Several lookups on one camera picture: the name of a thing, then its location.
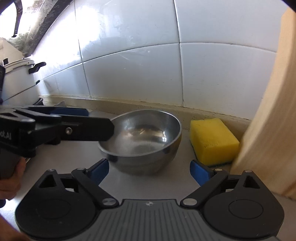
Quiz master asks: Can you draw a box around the left hand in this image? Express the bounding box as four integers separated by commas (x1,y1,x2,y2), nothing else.
0,157,26,200

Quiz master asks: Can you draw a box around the steel bowl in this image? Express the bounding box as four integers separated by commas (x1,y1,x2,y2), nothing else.
98,109,182,175

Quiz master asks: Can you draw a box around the wooden knife block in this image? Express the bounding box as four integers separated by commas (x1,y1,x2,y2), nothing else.
230,8,295,199

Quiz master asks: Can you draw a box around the silver pressure cooker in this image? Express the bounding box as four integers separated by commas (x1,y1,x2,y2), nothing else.
1,58,46,105

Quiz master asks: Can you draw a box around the yellow sponge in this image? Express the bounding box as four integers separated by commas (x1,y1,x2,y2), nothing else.
190,118,240,166

